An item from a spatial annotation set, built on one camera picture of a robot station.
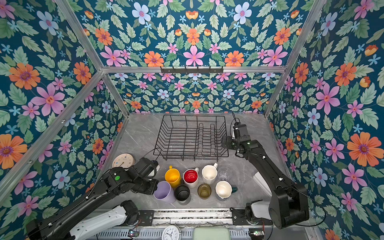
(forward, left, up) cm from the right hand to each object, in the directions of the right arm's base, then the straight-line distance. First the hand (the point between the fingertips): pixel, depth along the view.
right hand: (229, 140), depth 85 cm
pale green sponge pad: (-43, +12, -13) cm, 46 cm away
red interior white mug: (-16, +23, -15) cm, 31 cm away
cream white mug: (-14, +12, -13) cm, 22 cm away
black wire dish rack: (+12, +23, -14) cm, 30 cm away
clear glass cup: (-16, +3, -10) cm, 19 cm away
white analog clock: (-43, +30, -12) cm, 53 cm away
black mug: (-25, +27, -14) cm, 39 cm away
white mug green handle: (-23, +3, -16) cm, 28 cm away
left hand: (-26, +36, -1) cm, 44 cm away
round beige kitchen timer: (-6, +64, -12) cm, 66 cm away
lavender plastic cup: (-26, +36, -10) cm, 45 cm away
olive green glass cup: (-24, +15, -16) cm, 32 cm away
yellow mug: (-16, +33, -13) cm, 39 cm away
